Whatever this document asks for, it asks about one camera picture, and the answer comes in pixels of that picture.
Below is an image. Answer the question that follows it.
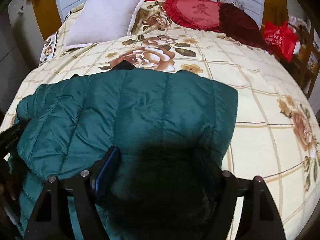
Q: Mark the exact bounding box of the green quilted down jacket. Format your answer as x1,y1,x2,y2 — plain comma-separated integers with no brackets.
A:
9,68,238,239

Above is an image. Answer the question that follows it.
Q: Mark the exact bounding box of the floral plaid bed quilt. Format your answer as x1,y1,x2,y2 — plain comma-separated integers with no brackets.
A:
1,1,319,239

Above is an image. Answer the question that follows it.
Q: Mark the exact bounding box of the white square pillow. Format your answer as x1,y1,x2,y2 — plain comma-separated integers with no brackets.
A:
65,0,145,50

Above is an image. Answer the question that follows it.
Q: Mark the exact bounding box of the wooden chair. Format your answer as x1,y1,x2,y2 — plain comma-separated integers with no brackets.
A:
280,15,319,98

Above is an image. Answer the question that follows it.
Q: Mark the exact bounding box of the red shopping bag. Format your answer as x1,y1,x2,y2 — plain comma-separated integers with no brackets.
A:
263,21,298,63

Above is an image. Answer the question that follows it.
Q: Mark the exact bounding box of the dark red velvet cushion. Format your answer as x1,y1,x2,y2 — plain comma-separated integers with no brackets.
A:
219,3,269,51

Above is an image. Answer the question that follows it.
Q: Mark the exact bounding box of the red heart-shaped cushion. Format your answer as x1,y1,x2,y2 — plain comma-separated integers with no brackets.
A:
164,0,221,32

